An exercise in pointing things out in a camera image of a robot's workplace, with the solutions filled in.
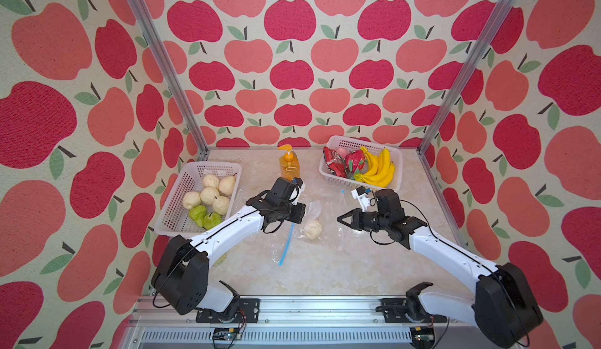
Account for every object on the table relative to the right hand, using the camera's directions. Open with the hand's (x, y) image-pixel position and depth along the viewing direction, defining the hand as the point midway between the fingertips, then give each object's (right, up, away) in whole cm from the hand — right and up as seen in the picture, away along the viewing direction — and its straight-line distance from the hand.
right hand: (339, 223), depth 80 cm
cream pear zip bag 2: (-45, +5, +11) cm, 47 cm away
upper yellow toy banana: (+24, +23, +21) cm, 40 cm away
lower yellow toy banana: (+18, +14, +18) cm, 29 cm away
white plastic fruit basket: (+8, +31, +34) cm, 47 cm away
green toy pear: (-54, +1, +10) cm, 55 cm away
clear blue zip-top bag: (-21, -9, +10) cm, 25 cm away
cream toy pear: (-45, +12, +18) cm, 50 cm away
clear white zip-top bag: (-2, +1, +18) cm, 18 cm away
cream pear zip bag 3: (-9, -4, +5) cm, 11 cm away
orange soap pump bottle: (-18, +21, +13) cm, 31 cm away
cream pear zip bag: (-53, +8, +15) cm, 55 cm away
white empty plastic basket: (-64, -1, +11) cm, 65 cm away
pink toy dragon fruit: (+12, +22, +24) cm, 35 cm away
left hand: (-11, +2, +2) cm, 12 cm away
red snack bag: (+1, +22, +20) cm, 30 cm away
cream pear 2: (-58, +6, +14) cm, 60 cm away
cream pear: (-53, +14, +20) cm, 59 cm away
